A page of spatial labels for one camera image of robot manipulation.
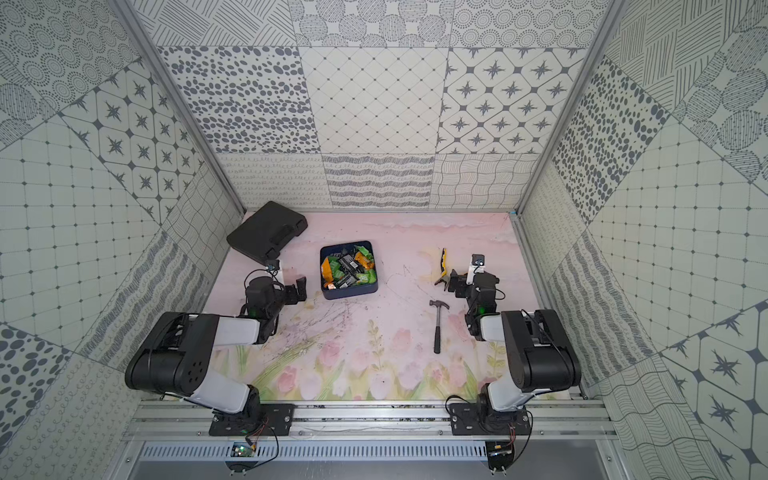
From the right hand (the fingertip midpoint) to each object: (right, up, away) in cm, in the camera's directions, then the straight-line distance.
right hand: (469, 274), depth 95 cm
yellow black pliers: (-7, +2, +9) cm, 11 cm away
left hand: (-59, 0, -1) cm, 59 cm away
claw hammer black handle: (-11, -17, -6) cm, 21 cm away
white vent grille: (-43, -39, -25) cm, 64 cm away
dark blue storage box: (-40, +1, +3) cm, 40 cm away
